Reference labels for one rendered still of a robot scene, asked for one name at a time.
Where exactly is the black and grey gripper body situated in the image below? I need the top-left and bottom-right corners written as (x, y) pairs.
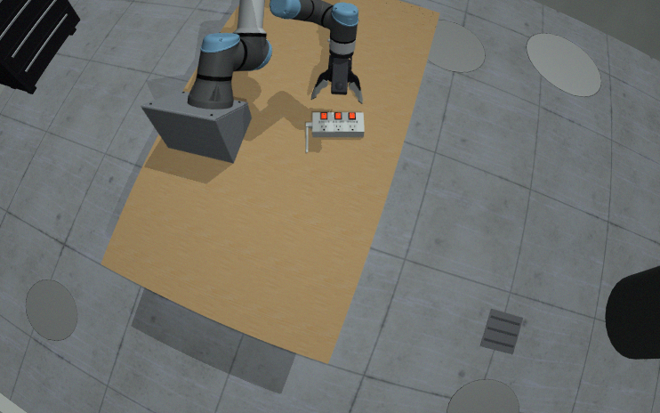
top-left (326, 49), bottom-right (354, 83)

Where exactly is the white power strip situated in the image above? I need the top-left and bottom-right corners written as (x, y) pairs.
top-left (306, 112), bottom-right (365, 153)

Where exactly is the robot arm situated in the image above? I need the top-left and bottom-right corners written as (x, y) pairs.
top-left (188, 0), bottom-right (358, 109)

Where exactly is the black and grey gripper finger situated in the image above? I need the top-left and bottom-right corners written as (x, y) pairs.
top-left (311, 72), bottom-right (328, 100)
top-left (349, 72), bottom-right (363, 104)

